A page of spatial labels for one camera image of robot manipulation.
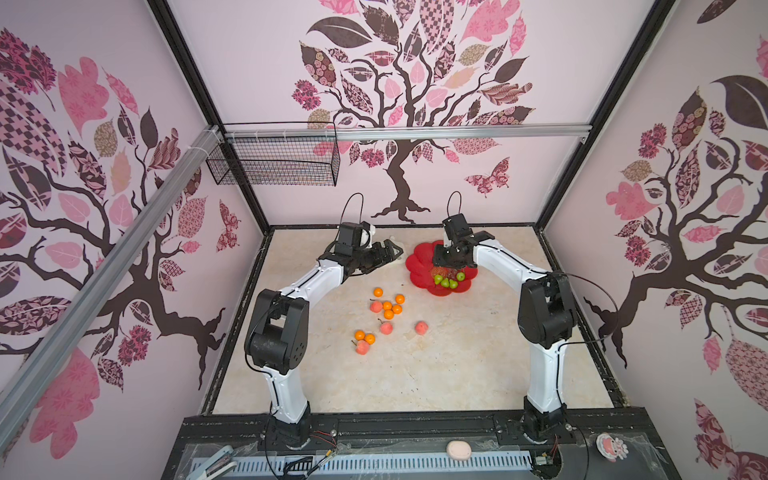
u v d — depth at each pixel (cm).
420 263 108
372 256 81
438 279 101
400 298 98
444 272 106
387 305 95
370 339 88
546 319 54
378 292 100
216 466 67
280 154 95
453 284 100
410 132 94
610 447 69
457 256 73
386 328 89
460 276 101
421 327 90
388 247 83
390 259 81
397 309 95
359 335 89
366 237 80
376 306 95
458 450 70
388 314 94
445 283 100
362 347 85
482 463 70
